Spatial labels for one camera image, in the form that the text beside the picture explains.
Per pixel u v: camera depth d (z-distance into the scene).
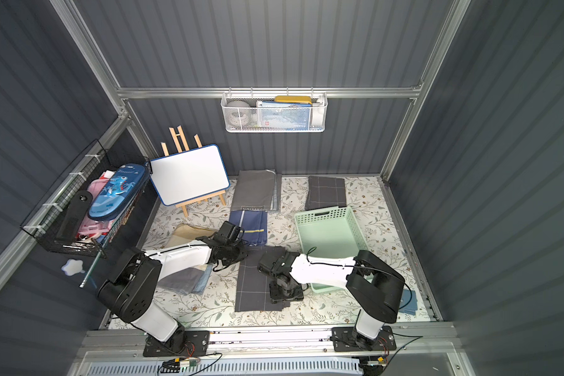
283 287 0.70
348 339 0.74
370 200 1.12
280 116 0.87
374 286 0.45
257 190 1.14
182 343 0.70
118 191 0.67
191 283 0.84
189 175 0.96
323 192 1.12
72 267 0.65
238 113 0.83
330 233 1.01
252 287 0.84
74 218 0.63
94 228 0.65
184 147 0.94
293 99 0.89
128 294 0.45
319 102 0.88
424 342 0.73
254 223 1.02
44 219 0.60
